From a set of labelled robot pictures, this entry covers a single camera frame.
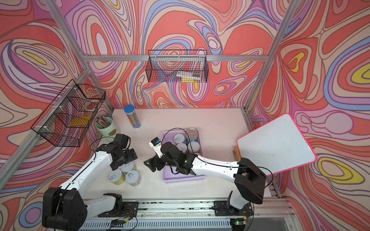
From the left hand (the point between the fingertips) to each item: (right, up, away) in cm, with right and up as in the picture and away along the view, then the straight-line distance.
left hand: (129, 160), depth 84 cm
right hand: (+16, +2, -10) cm, 19 cm away
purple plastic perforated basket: (+23, -9, 0) cm, 25 cm away
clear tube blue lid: (-3, +29, +9) cm, 31 cm away
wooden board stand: (+65, +3, +5) cm, 66 cm away
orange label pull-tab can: (+29, +12, +11) cm, 33 cm away
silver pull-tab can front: (+3, -9, -4) cm, 11 cm away
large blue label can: (+38, +14, +7) cm, 41 cm away
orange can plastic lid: (+39, +8, +5) cm, 40 cm away
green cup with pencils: (-17, +19, +7) cm, 26 cm away
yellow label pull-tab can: (-5, -8, -5) cm, 11 cm away
